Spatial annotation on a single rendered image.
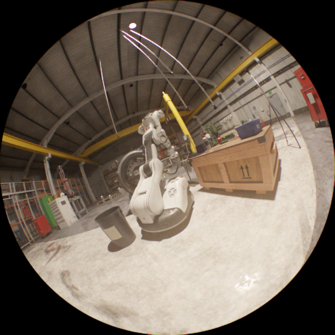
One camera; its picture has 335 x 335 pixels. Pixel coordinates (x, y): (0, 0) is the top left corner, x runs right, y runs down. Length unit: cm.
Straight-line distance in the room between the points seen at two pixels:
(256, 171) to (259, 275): 71
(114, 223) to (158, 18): 898
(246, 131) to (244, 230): 76
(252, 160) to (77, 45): 828
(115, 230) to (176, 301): 73
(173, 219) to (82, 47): 824
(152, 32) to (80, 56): 450
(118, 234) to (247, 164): 125
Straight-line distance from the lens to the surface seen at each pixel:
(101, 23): 786
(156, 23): 854
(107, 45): 821
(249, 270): 59
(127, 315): 74
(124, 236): 103
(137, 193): 93
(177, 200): 82
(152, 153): 112
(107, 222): 95
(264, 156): 81
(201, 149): 140
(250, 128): 95
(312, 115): 314
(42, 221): 588
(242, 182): 100
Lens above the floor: 56
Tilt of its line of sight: 3 degrees down
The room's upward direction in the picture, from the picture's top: 25 degrees counter-clockwise
